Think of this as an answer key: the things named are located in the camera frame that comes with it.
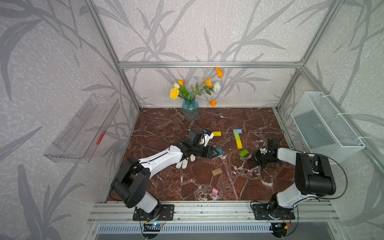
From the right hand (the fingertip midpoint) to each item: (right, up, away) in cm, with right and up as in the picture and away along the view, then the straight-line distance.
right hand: (247, 158), depth 92 cm
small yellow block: (-3, +8, +6) cm, 10 cm away
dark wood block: (-20, -6, -6) cm, 21 cm away
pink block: (-22, -13, -17) cm, 30 cm away
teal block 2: (-16, +4, +4) cm, 17 cm away
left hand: (-20, +5, -12) cm, 24 cm away
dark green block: (-2, +3, +2) cm, 4 cm away
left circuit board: (-51, -28, -21) cm, 62 cm away
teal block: (-26, +18, -15) cm, 35 cm away
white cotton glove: (-39, -3, -1) cm, 39 cm away
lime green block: (-4, +13, +9) cm, 16 cm away
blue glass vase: (-36, +31, +13) cm, 49 cm away
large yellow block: (-17, +14, +13) cm, 26 cm away
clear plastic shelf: (-85, +15, -24) cm, 89 cm away
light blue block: (-3, +16, +13) cm, 21 cm away
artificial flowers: (-43, +44, +6) cm, 62 cm away
